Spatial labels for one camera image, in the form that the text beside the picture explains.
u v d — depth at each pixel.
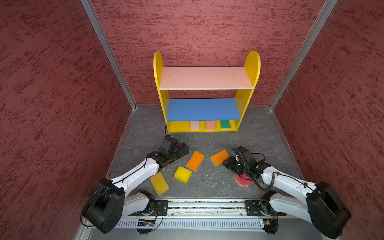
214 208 0.76
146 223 0.72
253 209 0.74
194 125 1.04
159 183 0.81
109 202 0.40
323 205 0.41
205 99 1.07
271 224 0.71
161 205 0.75
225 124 1.06
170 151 0.67
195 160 0.90
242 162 0.65
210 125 1.07
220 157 0.90
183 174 0.84
